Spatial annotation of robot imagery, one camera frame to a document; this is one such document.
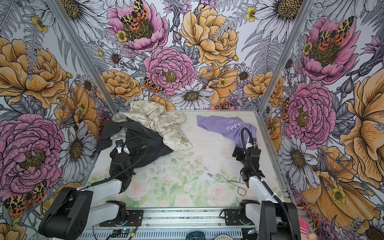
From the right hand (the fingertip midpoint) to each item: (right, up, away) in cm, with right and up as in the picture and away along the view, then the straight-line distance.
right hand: (243, 151), depth 89 cm
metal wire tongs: (-3, -21, -6) cm, 22 cm away
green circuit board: (-60, -34, -18) cm, 72 cm away
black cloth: (-61, +4, +5) cm, 61 cm away
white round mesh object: (-16, -34, -23) cm, 43 cm away
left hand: (-68, +2, -2) cm, 68 cm away
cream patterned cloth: (-47, +16, +16) cm, 52 cm away
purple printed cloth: (-3, +14, +19) cm, 24 cm away
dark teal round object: (-28, -31, -25) cm, 49 cm away
